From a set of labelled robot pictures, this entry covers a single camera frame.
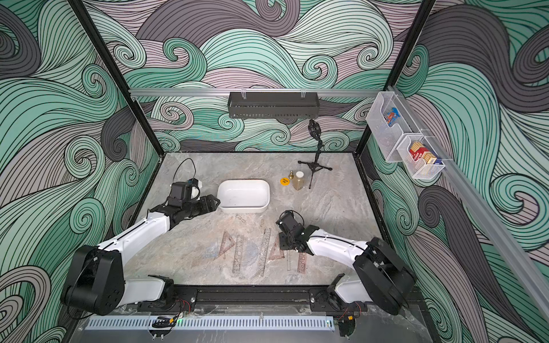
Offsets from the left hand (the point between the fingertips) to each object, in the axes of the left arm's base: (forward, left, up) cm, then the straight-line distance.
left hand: (213, 201), depth 88 cm
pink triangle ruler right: (-18, -27, -10) cm, 34 cm away
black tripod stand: (+24, -43, +18) cm, 53 cm away
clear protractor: (-18, -16, -10) cm, 27 cm away
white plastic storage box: (+11, -11, -13) cm, 20 cm away
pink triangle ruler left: (-13, -6, -11) cm, 18 cm away
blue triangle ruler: (-17, 0, -11) cm, 21 cm away
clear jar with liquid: (+13, -37, -3) cm, 40 cm away
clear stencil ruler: (-20, -31, -12) cm, 39 cm away
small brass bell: (+21, -35, -9) cm, 41 cm away
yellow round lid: (+19, -31, -10) cm, 38 cm away
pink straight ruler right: (-22, -36, -10) cm, 44 cm away
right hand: (-12, -31, -10) cm, 35 cm away
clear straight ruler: (-17, -22, -11) cm, 30 cm away
